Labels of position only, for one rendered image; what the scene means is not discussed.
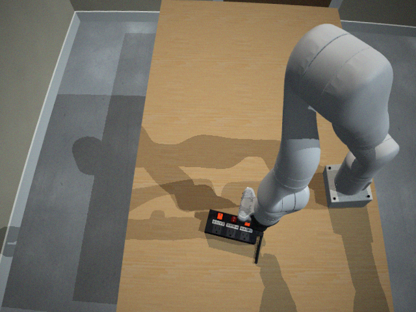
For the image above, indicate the black power strip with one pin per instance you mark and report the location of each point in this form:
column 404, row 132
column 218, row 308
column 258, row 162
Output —
column 228, row 226

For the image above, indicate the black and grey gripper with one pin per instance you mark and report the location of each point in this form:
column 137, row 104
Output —
column 248, row 212

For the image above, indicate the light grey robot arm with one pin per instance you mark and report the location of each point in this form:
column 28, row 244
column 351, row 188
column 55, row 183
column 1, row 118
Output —
column 347, row 82

